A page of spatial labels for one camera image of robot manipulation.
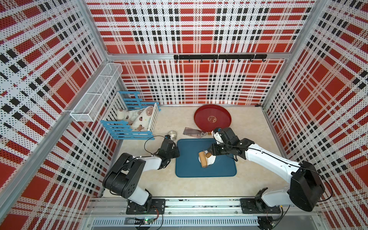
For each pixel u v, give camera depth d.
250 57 0.89
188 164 0.88
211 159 0.88
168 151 0.77
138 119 1.04
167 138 0.85
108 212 0.73
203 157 0.88
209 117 1.12
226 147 0.63
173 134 1.02
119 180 0.45
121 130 0.98
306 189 0.41
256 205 0.65
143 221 0.70
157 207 0.74
